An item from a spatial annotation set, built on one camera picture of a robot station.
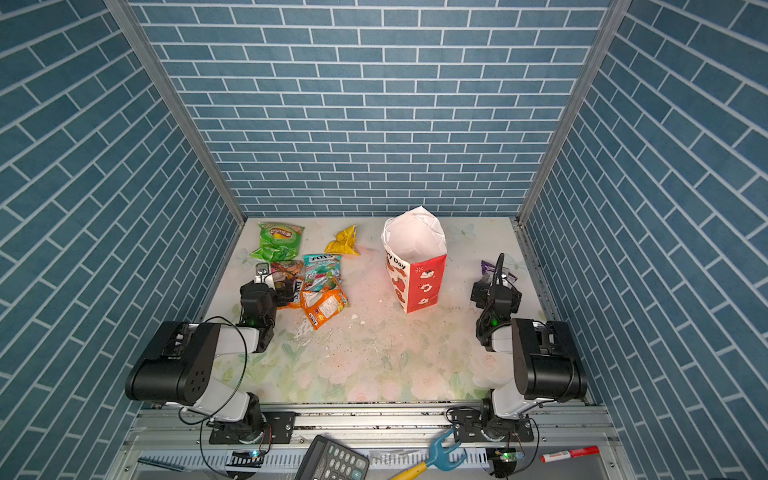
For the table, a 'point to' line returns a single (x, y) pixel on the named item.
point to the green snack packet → (278, 241)
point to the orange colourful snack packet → (294, 269)
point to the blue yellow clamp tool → (441, 460)
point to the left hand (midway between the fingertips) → (271, 278)
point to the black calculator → (326, 459)
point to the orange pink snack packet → (322, 306)
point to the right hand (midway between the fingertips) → (496, 281)
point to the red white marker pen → (571, 453)
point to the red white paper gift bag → (414, 245)
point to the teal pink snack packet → (321, 271)
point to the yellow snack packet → (344, 243)
